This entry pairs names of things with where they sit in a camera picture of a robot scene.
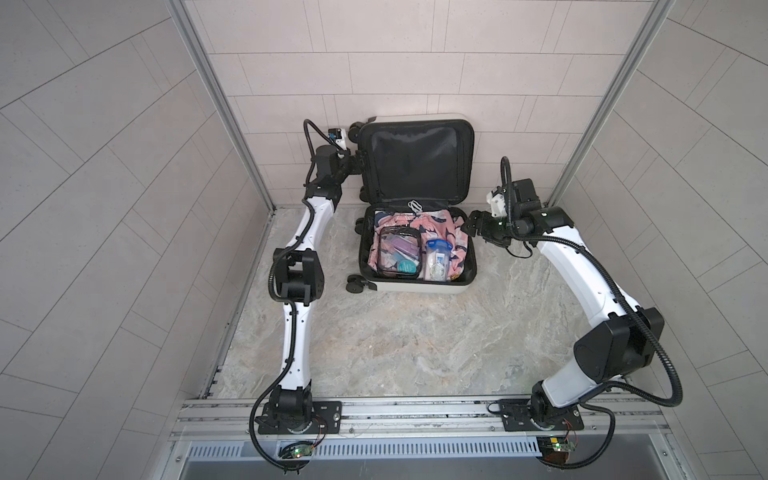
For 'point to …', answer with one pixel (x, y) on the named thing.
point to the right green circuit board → (555, 449)
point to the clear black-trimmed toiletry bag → (399, 252)
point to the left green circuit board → (294, 450)
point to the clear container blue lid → (437, 253)
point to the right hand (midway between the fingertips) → (467, 229)
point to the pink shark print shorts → (441, 225)
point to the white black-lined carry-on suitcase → (419, 177)
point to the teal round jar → (406, 266)
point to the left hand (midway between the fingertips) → (362, 140)
